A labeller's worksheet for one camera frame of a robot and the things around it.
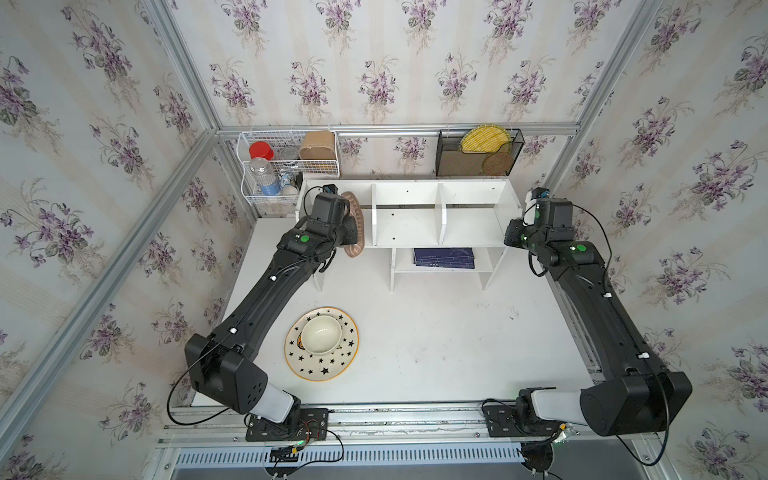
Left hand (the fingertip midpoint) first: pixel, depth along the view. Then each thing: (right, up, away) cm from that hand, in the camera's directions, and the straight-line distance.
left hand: (354, 226), depth 78 cm
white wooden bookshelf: (+21, +1, +7) cm, 22 cm away
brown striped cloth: (0, -7, -1) cm, 7 cm away
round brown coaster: (+46, +22, +20) cm, 54 cm away
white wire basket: (-26, +21, +14) cm, 36 cm away
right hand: (+43, 0, 0) cm, 43 cm away
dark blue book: (+32, -9, +12) cm, 35 cm away
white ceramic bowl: (-11, -31, +8) cm, 34 cm away
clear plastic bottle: (-29, +14, +12) cm, 35 cm away
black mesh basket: (+31, +23, +22) cm, 45 cm away
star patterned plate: (-13, -39, +4) cm, 41 cm away
